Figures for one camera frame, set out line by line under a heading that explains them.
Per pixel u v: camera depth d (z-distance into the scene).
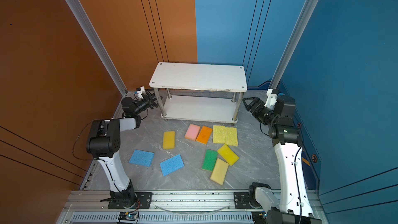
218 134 0.96
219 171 0.81
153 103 0.90
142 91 0.88
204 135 0.96
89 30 0.85
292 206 0.37
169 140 0.94
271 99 0.62
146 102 0.84
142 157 0.87
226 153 0.87
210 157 0.85
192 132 0.96
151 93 0.83
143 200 0.74
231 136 0.94
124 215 0.71
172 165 0.83
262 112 0.60
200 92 1.20
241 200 0.72
